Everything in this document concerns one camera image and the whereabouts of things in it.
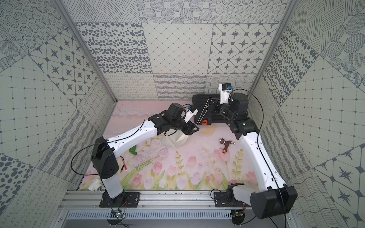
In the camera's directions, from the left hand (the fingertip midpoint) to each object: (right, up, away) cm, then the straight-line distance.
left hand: (195, 122), depth 79 cm
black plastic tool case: (+4, +5, -4) cm, 7 cm away
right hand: (+7, +11, -7) cm, 15 cm away
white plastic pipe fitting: (-55, -35, -2) cm, 65 cm away
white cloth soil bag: (-13, -10, +3) cm, 16 cm away
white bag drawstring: (+5, +9, -7) cm, 12 cm away
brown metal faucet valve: (+22, -15, +14) cm, 30 cm away
